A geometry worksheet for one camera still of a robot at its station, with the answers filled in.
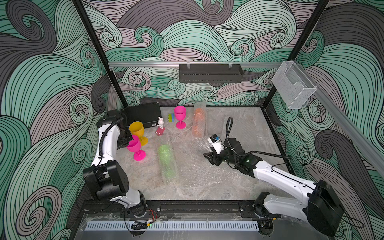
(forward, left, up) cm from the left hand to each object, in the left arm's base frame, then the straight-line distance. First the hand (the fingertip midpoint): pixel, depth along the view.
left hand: (124, 143), depth 80 cm
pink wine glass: (+26, -29, -2) cm, 39 cm away
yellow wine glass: (+12, -3, -2) cm, 12 cm away
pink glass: (-2, -6, +1) cm, 7 cm away
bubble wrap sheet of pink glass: (-8, -38, -16) cm, 42 cm away
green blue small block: (+31, -21, -14) cm, 40 cm away
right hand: (-4, -45, -3) cm, 45 cm away
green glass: (-7, -24, -9) cm, 26 cm away
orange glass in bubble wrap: (+25, -42, -10) cm, 50 cm away
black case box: (+38, -2, -19) cm, 43 cm away
